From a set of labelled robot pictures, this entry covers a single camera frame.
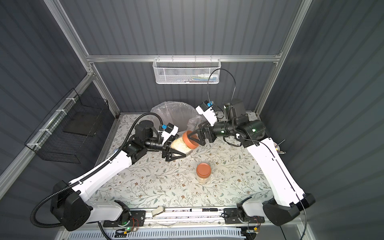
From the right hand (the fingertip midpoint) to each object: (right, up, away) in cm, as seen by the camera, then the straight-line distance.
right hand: (197, 131), depth 60 cm
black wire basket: (-64, -3, +12) cm, 66 cm away
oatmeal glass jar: (+4, -29, +23) cm, 37 cm away
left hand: (-4, -9, +4) cm, 11 cm away
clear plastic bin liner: (-7, +8, +32) cm, 34 cm away
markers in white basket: (+3, +32, +33) cm, 46 cm away
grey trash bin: (-10, +9, +31) cm, 34 cm away
